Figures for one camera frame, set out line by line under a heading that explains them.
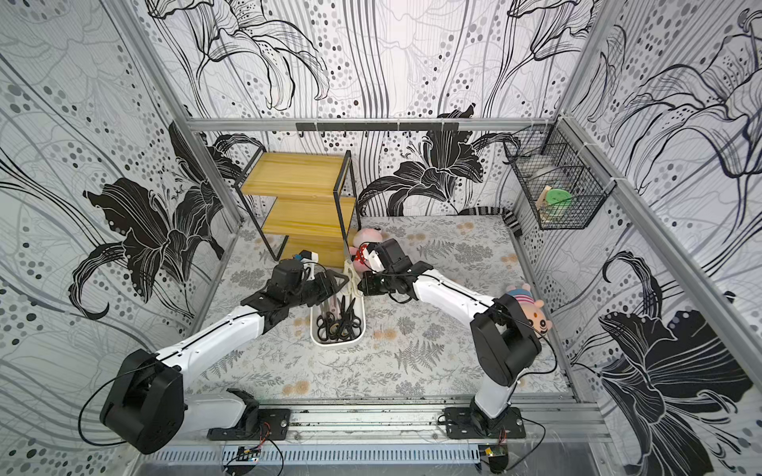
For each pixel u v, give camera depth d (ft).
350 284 2.66
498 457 2.26
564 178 2.57
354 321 2.98
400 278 2.16
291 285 2.17
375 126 3.03
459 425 2.34
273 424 2.41
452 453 2.50
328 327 2.88
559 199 2.57
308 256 2.55
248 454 2.35
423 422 2.45
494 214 3.90
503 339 1.50
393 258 2.21
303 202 3.25
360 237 3.42
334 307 3.06
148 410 1.34
